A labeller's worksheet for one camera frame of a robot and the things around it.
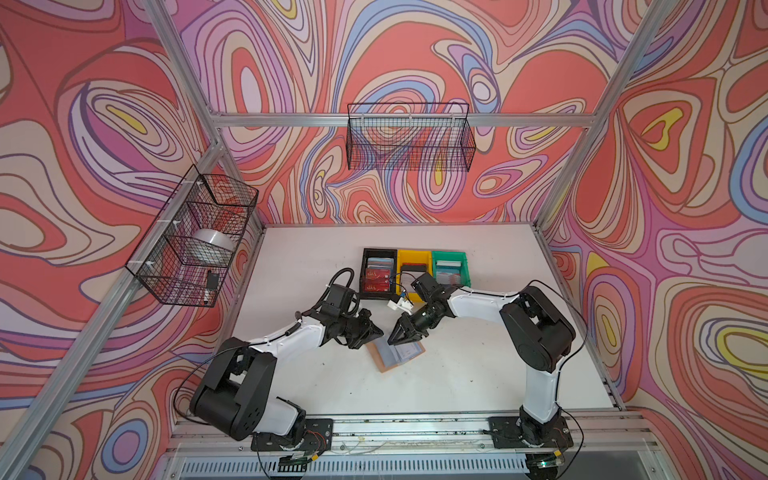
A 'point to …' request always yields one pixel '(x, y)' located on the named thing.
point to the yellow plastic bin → (412, 256)
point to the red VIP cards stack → (378, 274)
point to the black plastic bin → (371, 253)
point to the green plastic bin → (439, 255)
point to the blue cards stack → (448, 272)
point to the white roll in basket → (209, 247)
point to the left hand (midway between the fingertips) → (388, 333)
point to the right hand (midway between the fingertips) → (395, 349)
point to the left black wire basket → (158, 263)
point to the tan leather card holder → (388, 356)
